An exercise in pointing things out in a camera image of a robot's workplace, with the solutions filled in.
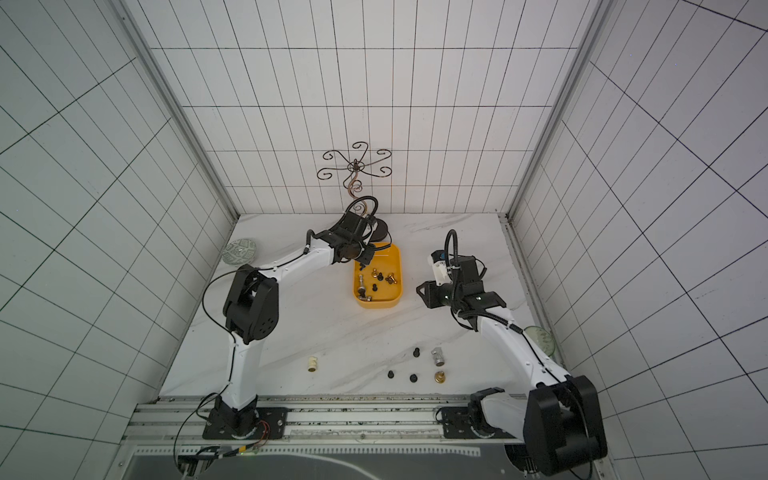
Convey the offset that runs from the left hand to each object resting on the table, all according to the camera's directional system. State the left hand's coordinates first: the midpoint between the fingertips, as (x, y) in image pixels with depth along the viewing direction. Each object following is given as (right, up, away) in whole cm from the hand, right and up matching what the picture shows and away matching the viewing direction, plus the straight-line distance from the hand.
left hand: (365, 254), depth 97 cm
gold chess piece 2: (+21, -32, -19) cm, 43 cm away
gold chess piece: (+3, -7, +4) cm, 8 cm away
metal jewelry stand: (-3, +27, -7) cm, 28 cm away
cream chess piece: (-14, -30, -16) cm, 37 cm away
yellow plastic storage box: (+4, -10, +3) cm, 11 cm away
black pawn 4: (+8, -32, -17) cm, 37 cm away
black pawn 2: (+16, -27, -13) cm, 34 cm away
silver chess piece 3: (+22, -29, -13) cm, 38 cm away
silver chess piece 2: (-1, -14, -2) cm, 14 cm away
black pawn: (+5, -8, +4) cm, 10 cm away
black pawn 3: (+14, -33, -18) cm, 40 cm away
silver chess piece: (-2, -9, +1) cm, 10 cm away
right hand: (+17, -8, -12) cm, 23 cm away
